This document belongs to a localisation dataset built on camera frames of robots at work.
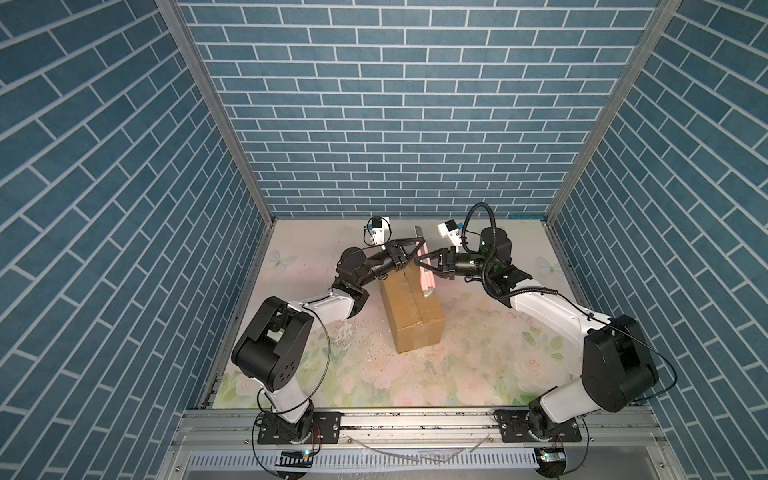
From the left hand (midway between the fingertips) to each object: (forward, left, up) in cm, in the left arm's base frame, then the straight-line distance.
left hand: (424, 246), depth 74 cm
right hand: (-3, +2, -2) cm, 4 cm away
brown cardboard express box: (-14, +2, -13) cm, 19 cm away
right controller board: (-42, -32, -33) cm, 62 cm away
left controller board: (-40, +30, -33) cm, 60 cm away
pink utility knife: (-7, -1, -3) cm, 8 cm away
